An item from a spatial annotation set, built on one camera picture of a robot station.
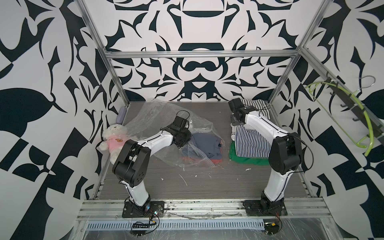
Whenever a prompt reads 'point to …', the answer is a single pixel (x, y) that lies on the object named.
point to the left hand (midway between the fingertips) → (191, 134)
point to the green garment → (233, 156)
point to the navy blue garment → (203, 145)
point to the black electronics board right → (270, 226)
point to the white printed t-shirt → (233, 131)
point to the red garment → (200, 161)
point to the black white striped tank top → (262, 106)
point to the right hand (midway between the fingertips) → (240, 117)
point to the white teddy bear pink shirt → (115, 136)
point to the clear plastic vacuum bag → (156, 113)
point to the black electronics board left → (139, 229)
